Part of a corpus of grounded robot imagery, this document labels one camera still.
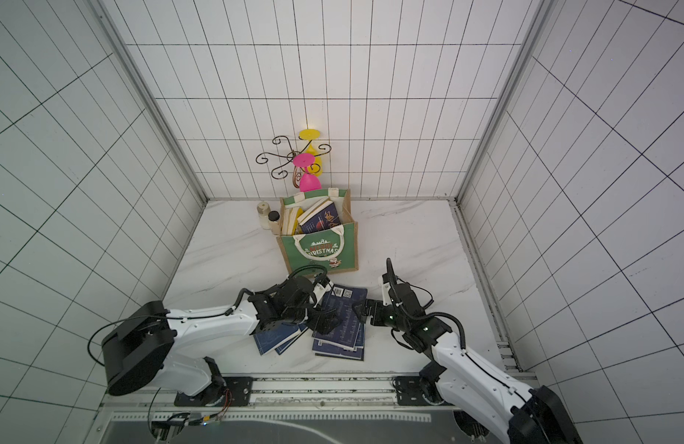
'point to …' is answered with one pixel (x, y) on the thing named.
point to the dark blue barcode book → (322, 348)
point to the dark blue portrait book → (324, 218)
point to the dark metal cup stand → (262, 158)
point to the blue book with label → (268, 339)
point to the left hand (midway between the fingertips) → (326, 319)
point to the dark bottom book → (300, 217)
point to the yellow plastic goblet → (312, 134)
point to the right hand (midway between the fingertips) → (363, 301)
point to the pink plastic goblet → (308, 182)
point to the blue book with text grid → (348, 340)
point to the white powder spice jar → (262, 209)
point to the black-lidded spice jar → (274, 220)
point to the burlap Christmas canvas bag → (334, 249)
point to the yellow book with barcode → (299, 214)
